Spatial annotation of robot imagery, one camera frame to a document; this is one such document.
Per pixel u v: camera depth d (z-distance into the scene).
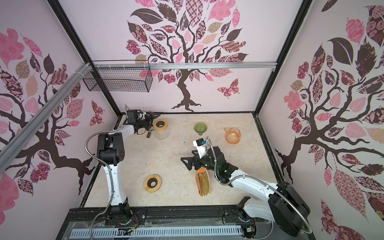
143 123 0.93
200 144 0.68
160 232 0.70
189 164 0.68
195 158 0.68
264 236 0.68
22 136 0.54
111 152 0.61
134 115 0.86
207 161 0.68
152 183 0.85
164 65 0.94
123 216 0.67
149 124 0.96
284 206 0.41
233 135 1.03
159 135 1.06
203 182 0.79
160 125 0.99
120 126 1.15
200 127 1.06
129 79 0.80
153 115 0.96
